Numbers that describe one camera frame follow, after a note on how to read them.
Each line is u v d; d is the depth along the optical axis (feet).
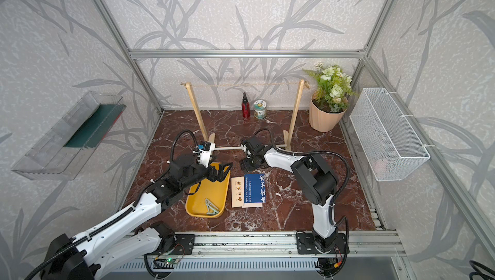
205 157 2.23
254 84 3.66
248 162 2.77
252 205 2.76
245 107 3.55
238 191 2.86
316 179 1.65
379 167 2.36
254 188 2.93
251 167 2.79
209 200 2.75
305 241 2.42
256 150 2.47
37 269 1.21
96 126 2.37
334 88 2.99
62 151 2.11
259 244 2.47
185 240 2.45
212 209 2.65
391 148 1.99
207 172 2.23
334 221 1.93
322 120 3.31
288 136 3.44
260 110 3.67
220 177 2.26
